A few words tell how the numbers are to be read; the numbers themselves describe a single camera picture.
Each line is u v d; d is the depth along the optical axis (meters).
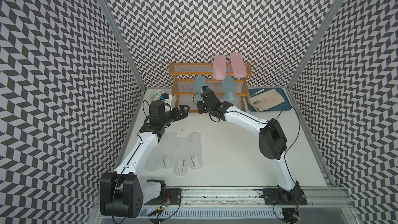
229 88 0.93
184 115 0.73
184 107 0.78
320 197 0.75
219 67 0.89
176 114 0.72
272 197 0.73
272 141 0.53
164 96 0.73
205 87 0.81
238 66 0.91
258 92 1.11
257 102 1.08
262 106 1.07
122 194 0.39
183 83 1.20
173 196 0.72
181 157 0.84
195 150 0.88
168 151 0.90
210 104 0.70
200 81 1.01
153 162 0.82
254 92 1.12
